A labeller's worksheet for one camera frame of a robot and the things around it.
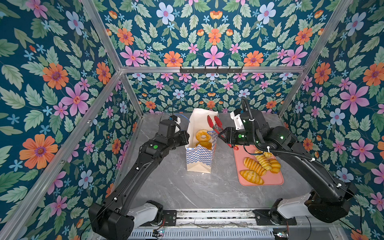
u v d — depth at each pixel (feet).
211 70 3.00
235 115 1.95
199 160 2.69
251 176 2.74
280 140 1.38
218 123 2.45
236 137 1.80
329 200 1.29
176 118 2.23
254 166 2.88
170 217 2.42
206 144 3.18
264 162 2.82
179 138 2.16
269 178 2.83
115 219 1.20
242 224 2.38
